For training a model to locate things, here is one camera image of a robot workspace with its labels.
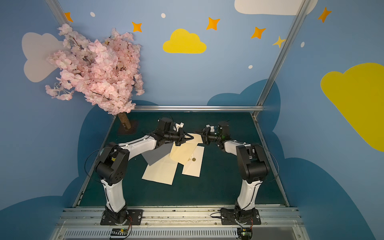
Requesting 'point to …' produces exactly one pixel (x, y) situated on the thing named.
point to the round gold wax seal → (193, 159)
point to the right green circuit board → (245, 233)
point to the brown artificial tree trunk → (125, 119)
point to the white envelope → (193, 165)
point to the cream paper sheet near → (162, 171)
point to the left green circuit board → (119, 232)
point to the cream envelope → (181, 154)
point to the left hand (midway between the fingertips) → (194, 135)
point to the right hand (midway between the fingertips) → (195, 133)
